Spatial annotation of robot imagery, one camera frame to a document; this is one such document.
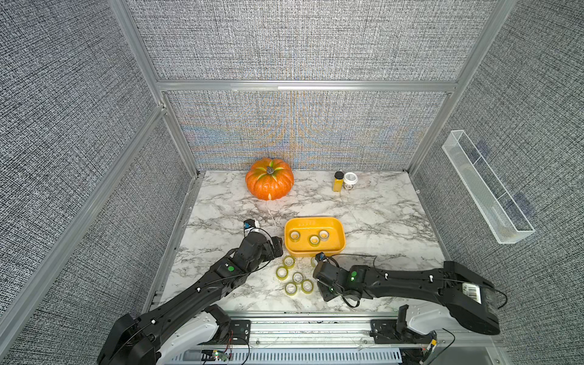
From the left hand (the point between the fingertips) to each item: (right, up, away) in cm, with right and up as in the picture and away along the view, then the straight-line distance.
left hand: (277, 241), depth 81 cm
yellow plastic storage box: (+12, -1, +14) cm, 19 cm away
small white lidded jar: (+33, +24, +26) cm, 48 cm away
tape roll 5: (+1, -13, +5) cm, 14 cm away
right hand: (+16, -15, +2) cm, 22 cm away
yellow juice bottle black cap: (+27, +22, +25) cm, 44 cm away
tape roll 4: (+4, -10, +8) cm, 14 cm away
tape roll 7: (+5, -18, +2) cm, 18 cm away
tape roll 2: (+15, -2, +13) cm, 20 cm away
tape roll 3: (+19, 0, +14) cm, 24 cm away
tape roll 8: (+11, -17, +3) cm, 21 cm away
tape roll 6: (+7, -14, +5) cm, 17 cm away
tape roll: (+6, -1, +14) cm, 16 cm away
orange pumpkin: (-5, +24, +19) cm, 31 cm away
